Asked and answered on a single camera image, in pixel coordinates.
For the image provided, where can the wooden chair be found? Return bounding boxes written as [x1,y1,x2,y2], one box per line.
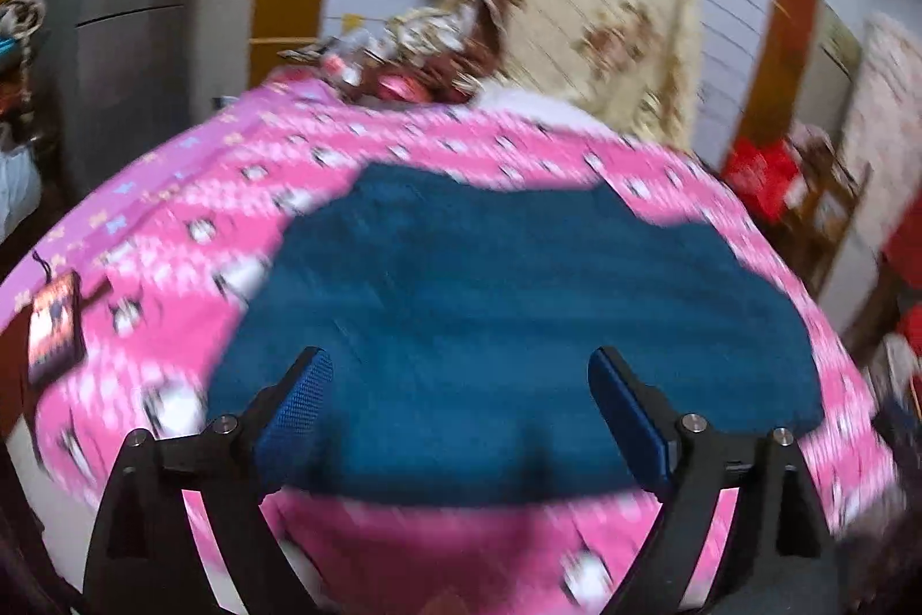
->
[784,143,874,295]

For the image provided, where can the jacket hang tag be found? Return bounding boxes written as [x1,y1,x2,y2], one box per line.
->
[27,253,88,387]

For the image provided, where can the patterned lace curtain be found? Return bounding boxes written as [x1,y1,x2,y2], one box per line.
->
[839,13,922,216]

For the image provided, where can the red shopping bag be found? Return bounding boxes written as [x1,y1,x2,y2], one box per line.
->
[722,138,802,221]

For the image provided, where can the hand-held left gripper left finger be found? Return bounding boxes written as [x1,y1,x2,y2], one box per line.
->
[82,347,334,615]

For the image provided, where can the pink penguin print blanket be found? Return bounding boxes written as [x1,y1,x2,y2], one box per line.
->
[0,74,898,612]

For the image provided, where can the cream floral quilt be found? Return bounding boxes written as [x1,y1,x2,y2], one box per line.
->
[443,0,705,155]

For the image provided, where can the grey cabinet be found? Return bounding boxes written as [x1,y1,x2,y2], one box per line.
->
[39,0,213,194]

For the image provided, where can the brown floral cloth pile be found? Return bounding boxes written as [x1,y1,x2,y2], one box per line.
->
[317,6,509,106]

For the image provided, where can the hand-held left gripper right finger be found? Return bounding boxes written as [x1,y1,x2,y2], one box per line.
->
[588,347,840,615]

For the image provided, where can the teal quilted down jacket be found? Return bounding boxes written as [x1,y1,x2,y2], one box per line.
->
[205,163,826,502]

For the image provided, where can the white plastic bag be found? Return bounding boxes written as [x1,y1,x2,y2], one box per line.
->
[0,139,43,237]

